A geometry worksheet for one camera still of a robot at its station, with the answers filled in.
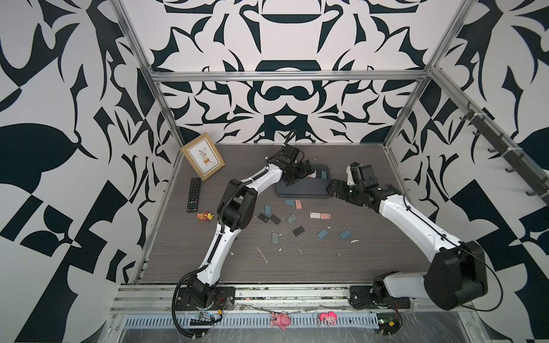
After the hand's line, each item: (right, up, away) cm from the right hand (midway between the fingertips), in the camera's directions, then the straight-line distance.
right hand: (335, 187), depth 86 cm
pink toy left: (-22, -40, -18) cm, 49 cm away
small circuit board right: (+14, -43, -15) cm, 48 cm away
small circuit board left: (-46, -41, -17) cm, 64 cm away
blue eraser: (0, +4, +20) cm, 20 cm away
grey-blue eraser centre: (-17, -14, +8) cm, 23 cm away
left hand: (-8, +7, +15) cm, 18 cm away
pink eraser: (-14, -9, +11) cm, 19 cm away
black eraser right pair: (-24, -15, +8) cm, 29 cm away
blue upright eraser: (-27, -11, +8) cm, 30 cm away
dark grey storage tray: (-11, -1, +6) cm, 12 cm away
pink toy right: (-6, -41, -16) cm, 44 cm away
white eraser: (-7, -13, +8) cm, 17 cm away
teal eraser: (-17, -7, +11) cm, 22 cm away
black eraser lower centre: (-14, -19, +4) cm, 24 cm away
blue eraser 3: (+5, -19, +2) cm, 20 cm away
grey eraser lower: (-24, -21, +1) cm, 31 cm away
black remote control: (-61, -4, +13) cm, 62 cm away
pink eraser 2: (-2, -13, +8) cm, 15 cm away
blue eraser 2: (-4, -19, +3) cm, 20 cm away
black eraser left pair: (-29, -14, +8) cm, 33 cm away
